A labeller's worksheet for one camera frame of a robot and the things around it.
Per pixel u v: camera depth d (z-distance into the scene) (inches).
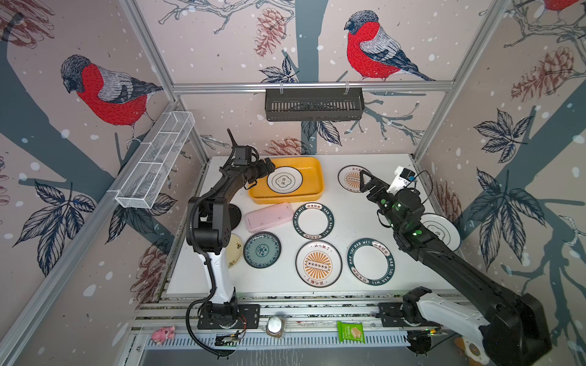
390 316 28.7
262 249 34.8
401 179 25.9
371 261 33.5
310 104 41.5
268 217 38.6
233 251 34.9
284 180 43.5
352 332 27.5
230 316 26.2
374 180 26.1
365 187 26.8
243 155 30.7
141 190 27.8
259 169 35.2
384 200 26.1
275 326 25.4
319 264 33.5
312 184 42.1
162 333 27.1
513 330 14.8
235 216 37.6
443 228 37.0
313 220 38.2
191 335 26.9
